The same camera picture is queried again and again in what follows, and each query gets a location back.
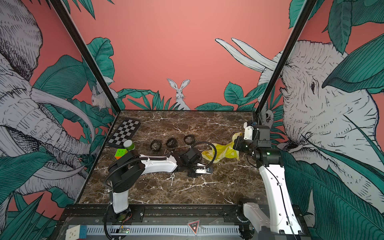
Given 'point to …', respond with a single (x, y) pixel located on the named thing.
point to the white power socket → (78, 232)
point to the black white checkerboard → (124, 131)
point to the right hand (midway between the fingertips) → (234, 137)
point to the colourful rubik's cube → (120, 152)
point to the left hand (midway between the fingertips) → (204, 167)
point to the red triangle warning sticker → (194, 226)
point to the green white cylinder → (129, 145)
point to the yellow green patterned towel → (223, 151)
